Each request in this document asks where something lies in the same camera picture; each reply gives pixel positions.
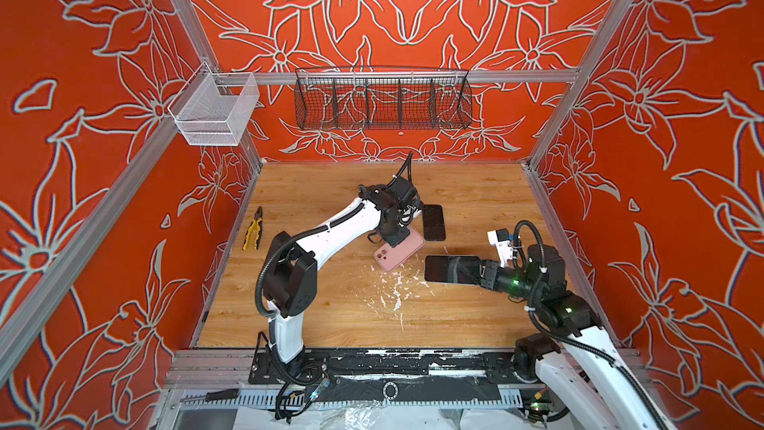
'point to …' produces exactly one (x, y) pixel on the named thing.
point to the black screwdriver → (214, 395)
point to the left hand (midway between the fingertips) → (394, 231)
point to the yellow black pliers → (258, 220)
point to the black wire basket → (382, 99)
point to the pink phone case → (390, 257)
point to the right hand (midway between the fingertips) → (457, 268)
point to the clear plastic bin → (214, 108)
